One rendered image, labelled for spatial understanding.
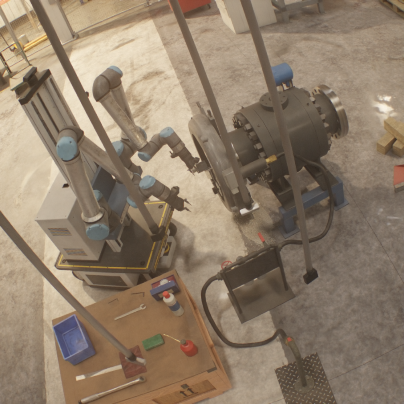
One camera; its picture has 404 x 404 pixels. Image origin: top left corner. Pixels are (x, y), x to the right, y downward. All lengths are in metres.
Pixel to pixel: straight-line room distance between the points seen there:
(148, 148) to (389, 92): 2.88
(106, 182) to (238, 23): 4.17
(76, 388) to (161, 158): 2.71
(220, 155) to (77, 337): 1.53
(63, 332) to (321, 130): 2.28
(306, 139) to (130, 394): 2.06
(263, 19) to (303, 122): 3.93
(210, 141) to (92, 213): 0.89
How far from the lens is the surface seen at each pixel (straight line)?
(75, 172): 2.38
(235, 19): 6.62
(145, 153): 2.83
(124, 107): 2.95
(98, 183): 3.02
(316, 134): 3.06
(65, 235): 3.20
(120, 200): 3.05
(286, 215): 3.19
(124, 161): 3.08
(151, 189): 2.50
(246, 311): 3.01
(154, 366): 2.49
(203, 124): 2.91
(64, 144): 2.27
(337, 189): 3.33
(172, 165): 4.31
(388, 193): 3.56
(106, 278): 3.36
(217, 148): 2.80
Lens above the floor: 2.58
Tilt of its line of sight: 41 degrees down
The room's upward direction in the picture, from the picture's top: 24 degrees counter-clockwise
